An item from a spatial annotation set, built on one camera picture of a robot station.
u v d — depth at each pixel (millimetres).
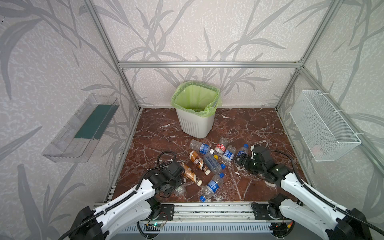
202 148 912
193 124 875
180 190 757
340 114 679
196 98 1019
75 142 637
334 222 407
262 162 618
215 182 788
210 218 734
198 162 864
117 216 441
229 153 907
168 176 614
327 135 628
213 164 847
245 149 930
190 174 823
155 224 708
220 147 915
